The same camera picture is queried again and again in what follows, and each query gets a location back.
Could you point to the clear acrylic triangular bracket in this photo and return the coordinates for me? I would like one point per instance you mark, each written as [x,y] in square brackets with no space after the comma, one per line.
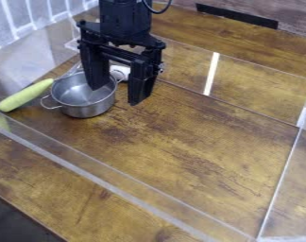
[74,31]

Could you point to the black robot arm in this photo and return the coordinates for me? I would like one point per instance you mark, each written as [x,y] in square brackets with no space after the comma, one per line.
[124,18]

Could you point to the red and white toy mushroom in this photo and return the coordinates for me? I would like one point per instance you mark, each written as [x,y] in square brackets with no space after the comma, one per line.
[119,72]

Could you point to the black strip on table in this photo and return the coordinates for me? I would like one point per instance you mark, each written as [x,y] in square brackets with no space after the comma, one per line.
[237,16]

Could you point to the clear acrylic tray enclosure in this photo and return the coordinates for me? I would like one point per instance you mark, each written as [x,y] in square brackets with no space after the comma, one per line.
[200,165]

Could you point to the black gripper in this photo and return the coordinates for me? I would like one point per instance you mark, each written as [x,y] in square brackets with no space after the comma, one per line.
[136,51]

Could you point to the silver metal pot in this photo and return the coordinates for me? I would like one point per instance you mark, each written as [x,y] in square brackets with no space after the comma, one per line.
[72,97]

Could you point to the green handled metal spoon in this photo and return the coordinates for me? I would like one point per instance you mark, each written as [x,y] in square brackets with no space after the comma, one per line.
[26,94]

